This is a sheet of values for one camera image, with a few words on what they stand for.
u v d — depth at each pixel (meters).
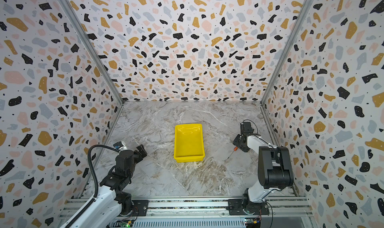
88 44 0.86
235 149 0.95
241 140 0.71
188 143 0.95
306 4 0.74
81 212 0.47
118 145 0.71
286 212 0.73
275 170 0.47
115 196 0.57
